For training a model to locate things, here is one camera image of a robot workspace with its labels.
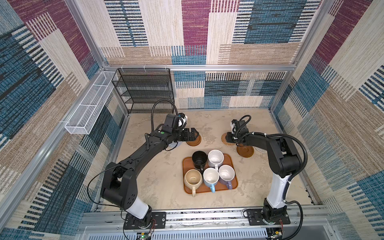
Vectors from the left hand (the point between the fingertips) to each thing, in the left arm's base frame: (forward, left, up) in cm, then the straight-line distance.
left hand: (193, 132), depth 84 cm
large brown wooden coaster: (-2, -33, -19) cm, 38 cm away
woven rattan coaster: (+5, -21, -16) cm, 27 cm away
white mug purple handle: (-18, -19, -17) cm, 30 cm away
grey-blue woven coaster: (-10, +10, +4) cm, 15 cm away
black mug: (-9, -4, -13) cm, 16 cm away
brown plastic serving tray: (-7, -23, -18) cm, 30 cm away
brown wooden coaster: (+5, -2, -19) cm, 20 cm away
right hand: (+8, -23, -18) cm, 30 cm away
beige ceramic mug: (-20, 0, -18) cm, 27 cm away
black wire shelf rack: (+39, +35, -1) cm, 52 cm away
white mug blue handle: (-19, -10, -17) cm, 27 cm away
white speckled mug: (-8, -13, -16) cm, 23 cm away
